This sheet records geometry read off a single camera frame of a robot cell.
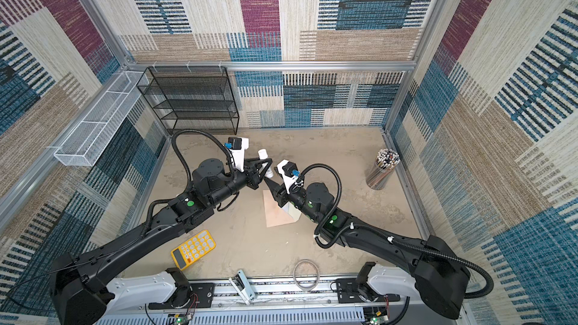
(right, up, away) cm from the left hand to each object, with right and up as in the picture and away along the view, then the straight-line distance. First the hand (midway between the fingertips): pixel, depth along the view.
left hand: (270, 157), depth 67 cm
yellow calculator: (-29, -33, +14) cm, 46 cm away
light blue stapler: (-9, -41, +6) cm, 43 cm away
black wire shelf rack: (-41, +27, +41) cm, 64 cm away
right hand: (0, -6, +4) cm, 7 cm away
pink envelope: (0, -23, +24) cm, 33 cm away
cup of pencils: (+41, -4, +19) cm, 45 cm away
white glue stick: (-2, +1, -1) cm, 3 cm away
